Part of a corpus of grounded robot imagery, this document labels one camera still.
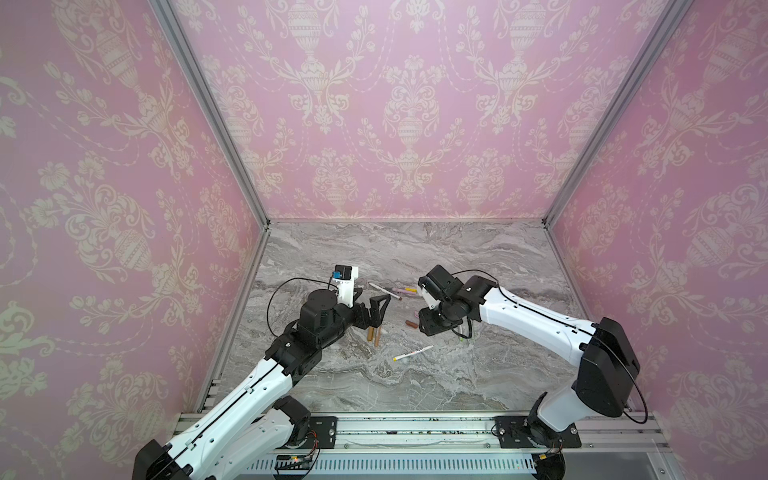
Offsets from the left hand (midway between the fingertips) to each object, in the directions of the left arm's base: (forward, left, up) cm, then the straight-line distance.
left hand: (378, 297), depth 73 cm
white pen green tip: (-5, -22, -12) cm, 26 cm away
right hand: (-2, -13, -12) cm, 18 cm away
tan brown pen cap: (+1, +3, -23) cm, 23 cm away
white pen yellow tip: (-5, -10, -23) cm, 25 cm away
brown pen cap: (+3, -10, -20) cm, 22 cm away
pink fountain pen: (+16, -7, -21) cm, 27 cm away
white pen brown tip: (+15, -2, -22) cm, 27 cm away
